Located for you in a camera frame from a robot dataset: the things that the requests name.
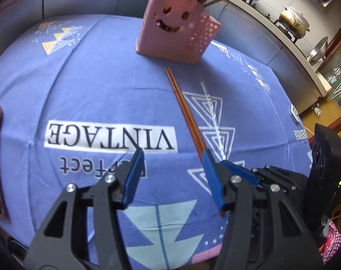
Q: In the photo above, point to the kitchen countertop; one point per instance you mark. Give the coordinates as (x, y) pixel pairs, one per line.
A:
(308, 67)

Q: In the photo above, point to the blue printed tablecloth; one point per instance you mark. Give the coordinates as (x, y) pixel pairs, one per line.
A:
(103, 90)

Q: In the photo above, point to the pink plastic utensil holder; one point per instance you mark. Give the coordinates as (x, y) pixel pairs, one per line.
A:
(167, 33)

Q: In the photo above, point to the person's right forearm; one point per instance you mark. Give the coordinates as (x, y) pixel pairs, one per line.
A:
(335, 242)

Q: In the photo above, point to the white clay pot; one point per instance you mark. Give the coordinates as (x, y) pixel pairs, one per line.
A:
(294, 22)

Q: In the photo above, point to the reddish wooden chopstick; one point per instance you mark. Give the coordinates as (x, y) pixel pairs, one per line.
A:
(184, 112)
(189, 111)

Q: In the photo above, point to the gas stove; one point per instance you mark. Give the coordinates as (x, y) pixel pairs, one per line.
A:
(271, 14)

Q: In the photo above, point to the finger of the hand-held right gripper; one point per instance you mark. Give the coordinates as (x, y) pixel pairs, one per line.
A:
(239, 170)

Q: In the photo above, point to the steel wok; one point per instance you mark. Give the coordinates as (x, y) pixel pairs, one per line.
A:
(319, 49)

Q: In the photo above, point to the small white electronic device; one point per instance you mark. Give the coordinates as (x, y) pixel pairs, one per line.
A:
(294, 113)

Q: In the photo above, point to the glass cabinet door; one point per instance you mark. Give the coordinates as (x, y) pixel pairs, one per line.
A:
(338, 70)

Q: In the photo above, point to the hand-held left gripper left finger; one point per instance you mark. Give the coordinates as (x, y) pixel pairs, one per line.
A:
(134, 174)

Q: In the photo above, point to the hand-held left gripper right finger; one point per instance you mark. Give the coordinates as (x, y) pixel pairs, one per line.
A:
(212, 180)

